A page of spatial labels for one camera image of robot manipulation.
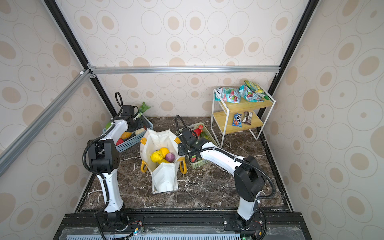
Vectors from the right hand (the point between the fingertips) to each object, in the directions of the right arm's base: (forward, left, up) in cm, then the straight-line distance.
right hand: (182, 148), depth 87 cm
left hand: (+23, +28, +1) cm, 36 cm away
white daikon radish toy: (+38, +31, -2) cm, 49 cm away
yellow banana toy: (-4, +12, -7) cm, 14 cm away
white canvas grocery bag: (-15, +9, -4) cm, 18 cm away
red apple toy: (+19, -10, -8) cm, 23 cm away
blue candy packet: (+18, -35, +4) cm, 39 cm away
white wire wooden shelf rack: (+9, -26, +16) cm, 32 cm away
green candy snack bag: (+20, -28, +22) cm, 41 cm away
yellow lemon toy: (-3, +15, -3) cm, 16 cm away
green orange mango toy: (+18, -13, -9) cm, 24 cm away
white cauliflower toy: (+18, +31, -5) cm, 36 cm away
